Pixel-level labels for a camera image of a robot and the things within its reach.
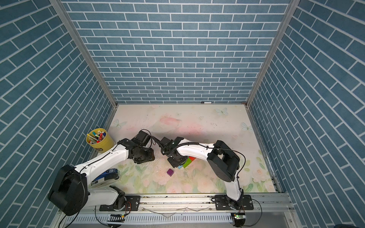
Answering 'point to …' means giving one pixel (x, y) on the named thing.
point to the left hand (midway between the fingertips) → (155, 159)
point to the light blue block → (179, 166)
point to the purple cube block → (170, 172)
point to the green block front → (188, 161)
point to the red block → (192, 158)
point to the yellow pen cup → (99, 139)
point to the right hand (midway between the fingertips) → (177, 163)
